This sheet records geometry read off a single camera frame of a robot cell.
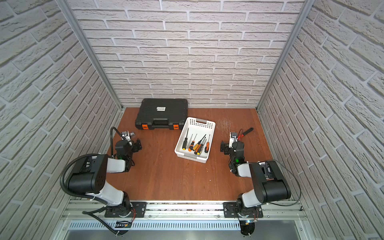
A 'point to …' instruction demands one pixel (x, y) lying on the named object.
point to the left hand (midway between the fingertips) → (130, 138)
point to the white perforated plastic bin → (196, 138)
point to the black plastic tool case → (162, 114)
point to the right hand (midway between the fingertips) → (230, 139)
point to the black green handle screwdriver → (207, 146)
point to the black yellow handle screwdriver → (196, 145)
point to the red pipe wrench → (244, 133)
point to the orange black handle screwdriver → (191, 146)
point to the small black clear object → (124, 133)
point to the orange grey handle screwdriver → (199, 148)
